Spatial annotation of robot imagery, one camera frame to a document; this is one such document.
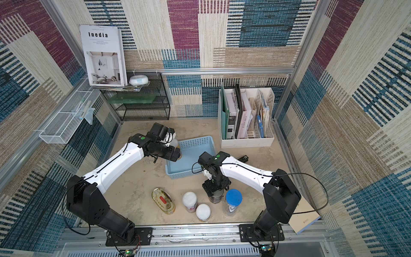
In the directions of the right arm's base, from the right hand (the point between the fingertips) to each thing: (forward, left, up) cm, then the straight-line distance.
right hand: (215, 189), depth 80 cm
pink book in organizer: (+31, -17, +20) cm, 40 cm away
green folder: (+29, -6, +23) cm, 38 cm away
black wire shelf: (+53, +43, +16) cm, 70 cm away
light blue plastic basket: (+27, +14, -5) cm, 31 cm away
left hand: (+17, +22, +9) cm, 29 cm away
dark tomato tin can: (-4, -1, +3) cm, 5 cm away
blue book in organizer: (+35, -27, +11) cm, 46 cm away
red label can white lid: (-7, +11, +4) cm, 14 cm away
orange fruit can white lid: (-11, +6, +1) cm, 12 cm away
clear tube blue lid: (-8, -7, +12) cm, 16 cm away
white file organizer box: (+43, -28, +18) cm, 54 cm away
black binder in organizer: (+39, -15, +21) cm, 47 cm away
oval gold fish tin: (-4, +26, -4) cm, 26 cm away
